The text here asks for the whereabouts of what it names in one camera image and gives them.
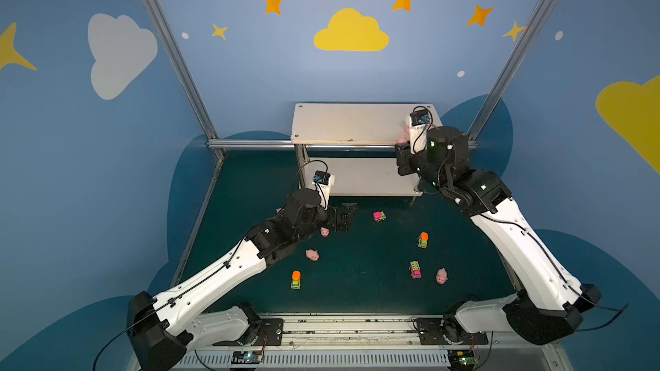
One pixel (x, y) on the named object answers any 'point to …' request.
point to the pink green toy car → (378, 215)
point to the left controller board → (247, 357)
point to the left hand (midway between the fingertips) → (347, 201)
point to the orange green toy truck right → (422, 240)
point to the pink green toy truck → (415, 270)
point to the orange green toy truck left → (296, 282)
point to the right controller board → (462, 360)
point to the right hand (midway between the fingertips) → (406, 138)
